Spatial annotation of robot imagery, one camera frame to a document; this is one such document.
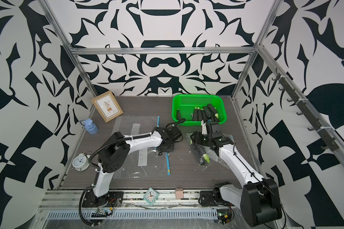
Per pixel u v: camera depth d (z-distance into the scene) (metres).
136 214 0.71
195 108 1.09
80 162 0.82
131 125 1.02
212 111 1.06
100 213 0.68
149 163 0.88
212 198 0.74
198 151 0.86
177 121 0.96
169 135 0.69
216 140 0.61
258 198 0.40
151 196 0.74
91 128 0.95
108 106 1.02
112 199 0.73
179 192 0.76
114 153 0.51
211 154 0.87
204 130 0.76
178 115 1.08
